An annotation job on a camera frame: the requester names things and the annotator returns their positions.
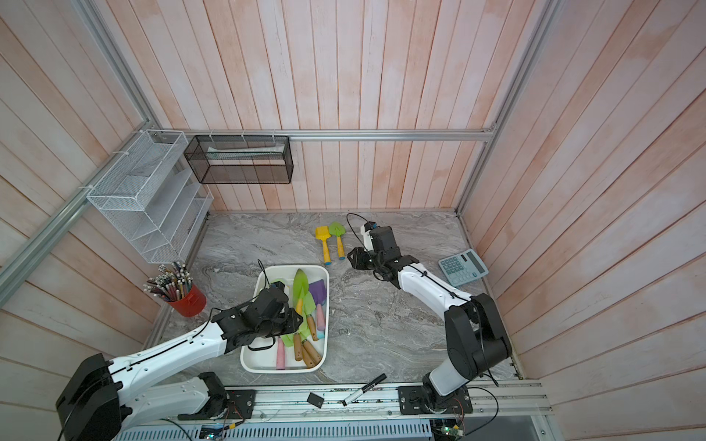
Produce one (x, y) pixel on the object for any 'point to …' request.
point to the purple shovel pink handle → (318, 292)
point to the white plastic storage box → (265, 361)
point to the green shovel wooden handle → (304, 351)
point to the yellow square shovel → (322, 232)
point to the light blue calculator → (463, 267)
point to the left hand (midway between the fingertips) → (299, 324)
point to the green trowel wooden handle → (300, 288)
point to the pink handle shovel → (280, 359)
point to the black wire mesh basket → (241, 159)
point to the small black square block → (315, 400)
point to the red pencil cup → (193, 304)
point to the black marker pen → (364, 389)
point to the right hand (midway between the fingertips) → (351, 254)
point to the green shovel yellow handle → (337, 229)
